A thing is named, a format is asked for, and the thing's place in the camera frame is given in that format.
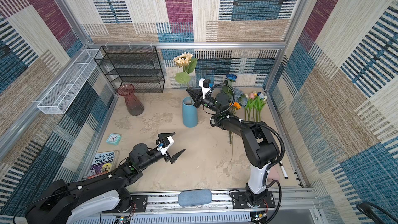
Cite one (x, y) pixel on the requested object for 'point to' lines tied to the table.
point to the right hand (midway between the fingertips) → (186, 90)
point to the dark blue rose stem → (230, 78)
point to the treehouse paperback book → (102, 164)
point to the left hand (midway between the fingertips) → (178, 138)
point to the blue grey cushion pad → (195, 197)
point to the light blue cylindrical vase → (189, 112)
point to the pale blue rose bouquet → (239, 96)
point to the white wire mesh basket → (57, 100)
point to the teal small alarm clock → (113, 139)
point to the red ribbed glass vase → (134, 106)
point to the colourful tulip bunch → (255, 101)
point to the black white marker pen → (283, 170)
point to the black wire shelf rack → (137, 66)
